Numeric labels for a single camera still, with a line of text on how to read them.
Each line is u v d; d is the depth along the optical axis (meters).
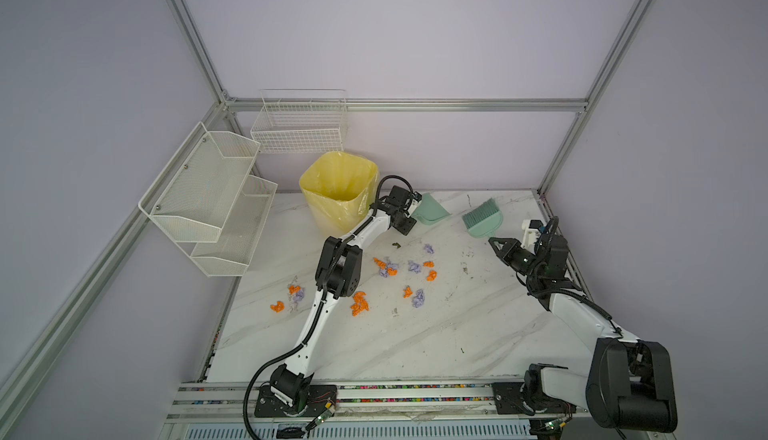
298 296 0.91
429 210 1.16
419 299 0.90
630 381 0.45
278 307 0.88
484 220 0.91
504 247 0.80
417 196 1.00
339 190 1.08
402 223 0.99
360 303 0.89
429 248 1.03
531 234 0.78
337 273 0.66
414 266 0.98
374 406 0.74
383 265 0.98
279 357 0.66
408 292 0.93
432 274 0.96
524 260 0.74
